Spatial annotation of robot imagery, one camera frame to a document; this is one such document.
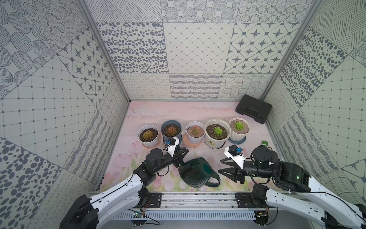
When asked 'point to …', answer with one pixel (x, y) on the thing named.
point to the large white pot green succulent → (217, 131)
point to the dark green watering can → (196, 172)
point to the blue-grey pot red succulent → (171, 129)
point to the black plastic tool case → (254, 108)
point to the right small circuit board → (261, 217)
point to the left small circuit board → (138, 215)
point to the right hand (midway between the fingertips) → (221, 166)
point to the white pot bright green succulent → (239, 128)
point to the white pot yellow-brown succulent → (148, 135)
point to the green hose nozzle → (265, 143)
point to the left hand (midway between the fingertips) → (186, 147)
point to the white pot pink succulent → (195, 131)
